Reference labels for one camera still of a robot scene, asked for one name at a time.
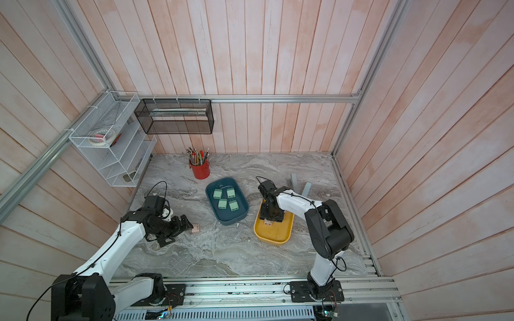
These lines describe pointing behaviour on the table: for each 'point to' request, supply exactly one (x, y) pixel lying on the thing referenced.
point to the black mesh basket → (176, 116)
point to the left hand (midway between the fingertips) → (184, 234)
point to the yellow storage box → (278, 233)
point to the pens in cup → (196, 158)
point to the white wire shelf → (124, 162)
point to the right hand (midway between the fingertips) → (267, 216)
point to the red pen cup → (201, 172)
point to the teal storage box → (227, 200)
